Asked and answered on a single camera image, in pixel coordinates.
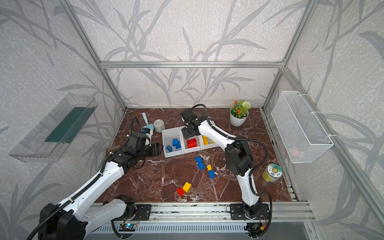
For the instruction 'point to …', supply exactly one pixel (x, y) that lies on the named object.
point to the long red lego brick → (191, 143)
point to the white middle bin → (199, 139)
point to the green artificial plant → (240, 109)
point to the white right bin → (211, 144)
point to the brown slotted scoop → (114, 148)
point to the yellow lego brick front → (186, 187)
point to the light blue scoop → (150, 125)
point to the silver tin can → (159, 125)
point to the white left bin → (168, 134)
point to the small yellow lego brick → (209, 168)
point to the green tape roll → (272, 173)
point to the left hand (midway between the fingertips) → (161, 142)
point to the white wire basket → (301, 134)
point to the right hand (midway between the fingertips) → (189, 127)
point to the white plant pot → (236, 121)
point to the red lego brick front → (180, 191)
